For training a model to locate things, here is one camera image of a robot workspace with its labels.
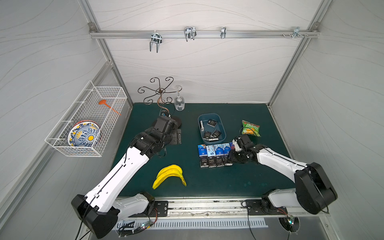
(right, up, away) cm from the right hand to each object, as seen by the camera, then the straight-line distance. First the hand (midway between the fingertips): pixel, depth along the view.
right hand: (230, 156), depth 89 cm
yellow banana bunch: (-33, -5, -8) cm, 34 cm away
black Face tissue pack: (-11, -3, -1) cm, 12 cm away
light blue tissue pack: (-6, +3, +4) cm, 8 cm away
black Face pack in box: (-13, +12, +10) cm, 20 cm away
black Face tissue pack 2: (-6, -3, 0) cm, 7 cm away
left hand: (-32, +15, -16) cm, 39 cm away
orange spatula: (-70, +32, -11) cm, 78 cm away
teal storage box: (-10, +16, +17) cm, 26 cm away
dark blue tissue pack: (-17, +3, +4) cm, 18 cm away
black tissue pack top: (-9, +20, +18) cm, 29 cm away
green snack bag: (+16, +16, +13) cm, 26 cm away
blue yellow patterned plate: (-69, +17, -26) cm, 76 cm away
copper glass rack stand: (-42, +36, -4) cm, 55 cm away
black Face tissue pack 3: (-2, -2, -3) cm, 4 cm away
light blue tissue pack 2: (-2, +4, +4) cm, 6 cm away
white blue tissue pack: (-12, +3, +4) cm, 13 cm away
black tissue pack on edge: (-17, +18, +12) cm, 28 cm away
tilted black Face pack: (-7, +12, +12) cm, 19 cm away
